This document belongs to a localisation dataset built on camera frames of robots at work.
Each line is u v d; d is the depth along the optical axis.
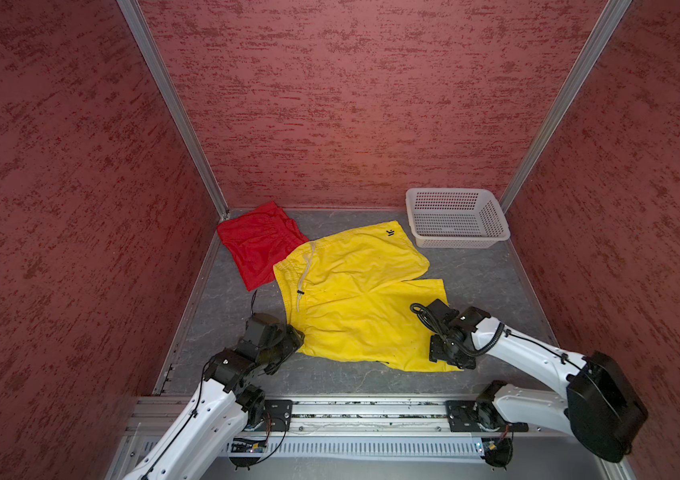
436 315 0.68
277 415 0.74
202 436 0.48
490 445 0.72
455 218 1.10
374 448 0.77
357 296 0.96
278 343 0.67
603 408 0.41
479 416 0.67
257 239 1.07
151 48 0.76
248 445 0.72
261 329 0.61
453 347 0.62
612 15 0.71
